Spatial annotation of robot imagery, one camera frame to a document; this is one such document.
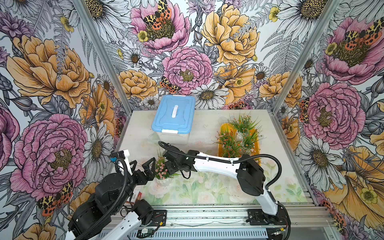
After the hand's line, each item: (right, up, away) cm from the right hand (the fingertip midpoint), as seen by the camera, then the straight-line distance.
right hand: (170, 169), depth 83 cm
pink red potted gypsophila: (+34, +12, +2) cm, 36 cm away
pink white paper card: (-16, -13, -4) cm, 21 cm away
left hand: (-7, +8, -20) cm, 23 cm away
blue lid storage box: (0, +28, +11) cm, 30 cm away
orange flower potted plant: (+45, +26, +15) cm, 54 cm away
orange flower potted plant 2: (+46, +17, +8) cm, 50 cm away
